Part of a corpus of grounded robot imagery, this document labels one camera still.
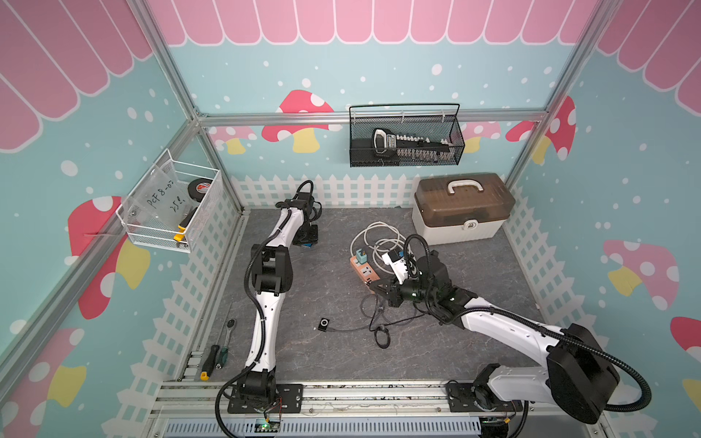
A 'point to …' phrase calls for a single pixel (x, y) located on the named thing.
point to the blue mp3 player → (308, 245)
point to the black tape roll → (197, 187)
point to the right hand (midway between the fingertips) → (371, 286)
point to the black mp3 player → (323, 324)
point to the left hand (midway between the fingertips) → (307, 244)
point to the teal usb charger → (360, 257)
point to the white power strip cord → (380, 238)
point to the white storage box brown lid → (459, 207)
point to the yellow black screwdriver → (209, 362)
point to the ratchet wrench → (230, 325)
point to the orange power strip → (364, 271)
